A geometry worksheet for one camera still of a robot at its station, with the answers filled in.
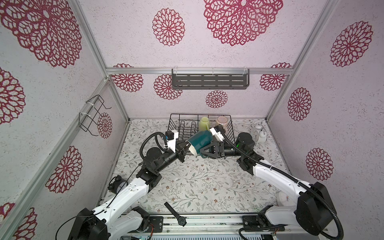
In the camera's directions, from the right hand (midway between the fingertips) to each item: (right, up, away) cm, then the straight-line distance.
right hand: (201, 151), depth 64 cm
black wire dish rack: (-8, +15, +53) cm, 55 cm away
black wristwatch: (-9, -36, +10) cm, 38 cm away
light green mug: (+5, +14, +39) cm, 42 cm away
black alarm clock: (-45, -19, +15) cm, 51 cm away
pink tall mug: (+18, +17, +38) cm, 45 cm away
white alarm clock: (+40, +7, +33) cm, 52 cm away
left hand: (-4, +3, +6) cm, 8 cm away
